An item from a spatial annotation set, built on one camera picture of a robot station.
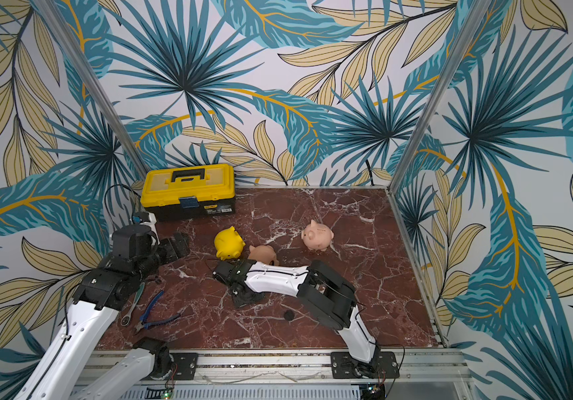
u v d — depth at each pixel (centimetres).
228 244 92
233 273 69
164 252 62
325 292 53
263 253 88
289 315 84
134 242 51
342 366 73
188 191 99
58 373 39
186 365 73
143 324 80
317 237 93
